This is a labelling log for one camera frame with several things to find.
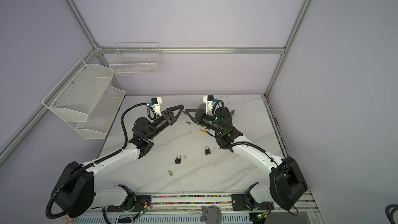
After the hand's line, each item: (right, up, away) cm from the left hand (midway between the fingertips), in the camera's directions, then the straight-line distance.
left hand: (184, 107), depth 70 cm
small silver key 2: (0, -2, +1) cm, 2 cm away
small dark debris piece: (-1, -10, +35) cm, 36 cm away
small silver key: (-9, -36, +14) cm, 40 cm away
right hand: (0, -2, -1) cm, 3 cm away
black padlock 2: (+11, -26, +21) cm, 35 cm away
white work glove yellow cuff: (+9, -14, +31) cm, 35 cm away
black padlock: (-6, -30, +17) cm, 35 cm away
